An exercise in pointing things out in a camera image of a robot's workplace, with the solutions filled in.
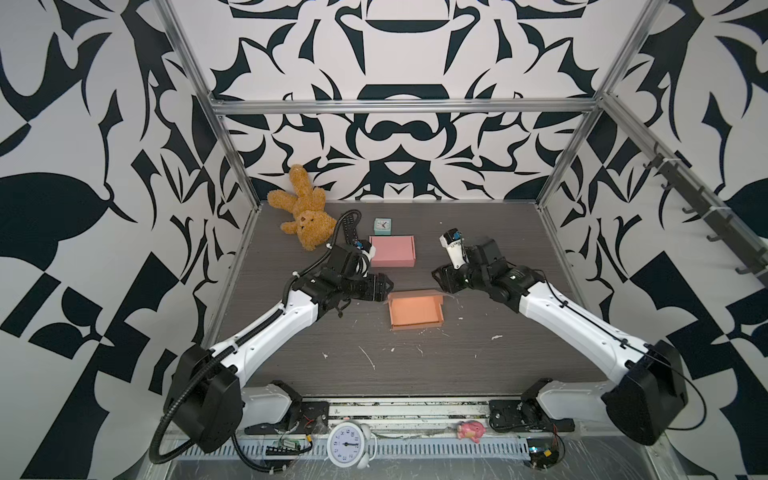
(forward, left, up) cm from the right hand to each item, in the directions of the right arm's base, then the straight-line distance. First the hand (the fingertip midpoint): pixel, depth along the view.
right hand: (441, 267), depth 81 cm
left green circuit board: (-38, +39, -18) cm, 57 cm away
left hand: (-3, +15, -1) cm, 15 cm away
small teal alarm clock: (+28, +16, -16) cm, 36 cm away
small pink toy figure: (-35, -5, -15) cm, 38 cm away
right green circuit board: (-39, -22, -20) cm, 49 cm away
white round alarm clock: (-38, +23, -15) cm, 47 cm away
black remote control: (+30, +28, -15) cm, 43 cm away
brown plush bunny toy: (+23, +39, -8) cm, 46 cm away
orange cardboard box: (-3, +6, -19) cm, 20 cm away
